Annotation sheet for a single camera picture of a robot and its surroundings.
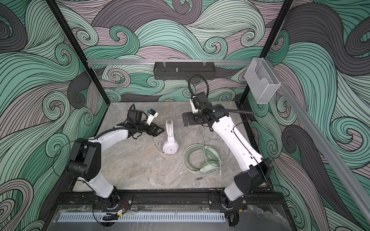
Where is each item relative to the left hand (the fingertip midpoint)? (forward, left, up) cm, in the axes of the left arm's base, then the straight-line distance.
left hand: (159, 126), depth 90 cm
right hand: (-5, -20, +15) cm, 26 cm away
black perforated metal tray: (+31, -15, +21) cm, 41 cm away
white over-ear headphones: (-14, -8, -1) cm, 16 cm away
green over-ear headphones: (-25, -30, -3) cm, 39 cm away
